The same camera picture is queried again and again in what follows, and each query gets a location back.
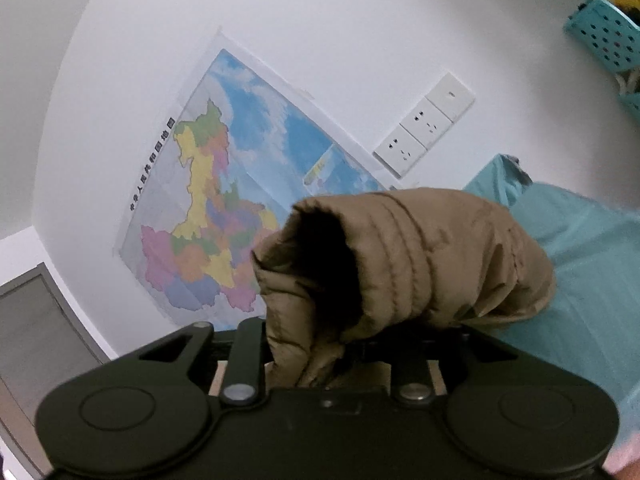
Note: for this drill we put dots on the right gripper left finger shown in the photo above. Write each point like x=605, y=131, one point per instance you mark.
x=244, y=378

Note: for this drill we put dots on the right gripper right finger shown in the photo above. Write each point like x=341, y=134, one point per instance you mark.
x=415, y=375

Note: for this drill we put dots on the brown puffer jacket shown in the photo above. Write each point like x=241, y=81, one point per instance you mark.
x=345, y=267

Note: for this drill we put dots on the teal checked bed sheet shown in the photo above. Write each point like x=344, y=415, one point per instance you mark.
x=591, y=327

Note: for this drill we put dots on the grey door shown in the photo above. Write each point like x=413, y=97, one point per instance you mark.
x=43, y=344

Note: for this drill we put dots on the left white power socket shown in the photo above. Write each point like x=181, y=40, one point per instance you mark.
x=399, y=151

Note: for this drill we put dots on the white power socket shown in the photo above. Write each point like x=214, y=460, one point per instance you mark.
x=426, y=123
x=399, y=151

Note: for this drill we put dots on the middle white power socket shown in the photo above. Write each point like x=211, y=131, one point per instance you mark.
x=426, y=123

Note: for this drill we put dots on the upper teal plastic basket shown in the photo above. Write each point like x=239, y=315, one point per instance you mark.
x=608, y=33

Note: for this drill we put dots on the colourful wall map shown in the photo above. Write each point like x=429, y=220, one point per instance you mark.
x=236, y=150

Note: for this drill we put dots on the white wall switch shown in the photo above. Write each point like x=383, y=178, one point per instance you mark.
x=451, y=97

